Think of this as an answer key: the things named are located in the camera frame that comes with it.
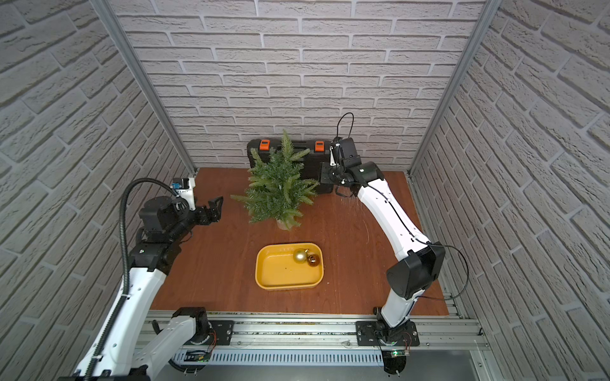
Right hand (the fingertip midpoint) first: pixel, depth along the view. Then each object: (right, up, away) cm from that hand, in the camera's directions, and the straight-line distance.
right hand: (329, 171), depth 80 cm
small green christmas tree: (-19, -6, +3) cm, 20 cm away
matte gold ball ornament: (-10, -31, +8) cm, 34 cm away
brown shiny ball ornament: (-6, -33, +7) cm, 34 cm away
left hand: (-37, -8, -8) cm, 39 cm away
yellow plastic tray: (-15, -35, +8) cm, 39 cm away
